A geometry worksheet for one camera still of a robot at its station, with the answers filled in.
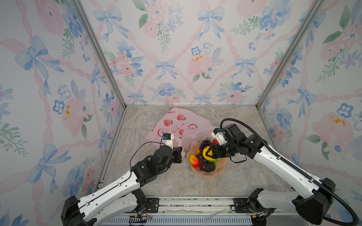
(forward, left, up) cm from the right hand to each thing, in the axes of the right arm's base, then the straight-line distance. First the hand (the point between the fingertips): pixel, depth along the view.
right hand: (209, 152), depth 74 cm
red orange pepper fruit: (+1, -2, +9) cm, 9 cm away
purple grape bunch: (+10, +1, -8) cm, 13 cm away
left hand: (+1, +13, +3) cm, 14 cm away
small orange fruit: (+8, +5, -14) cm, 16 cm away
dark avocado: (-3, -1, -12) cm, 12 cm away
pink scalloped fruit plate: (-2, -8, -14) cm, 16 cm away
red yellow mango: (0, +8, -10) cm, 12 cm away
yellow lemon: (-3, +1, +6) cm, 7 cm away
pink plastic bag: (+21, +12, -6) cm, 25 cm away
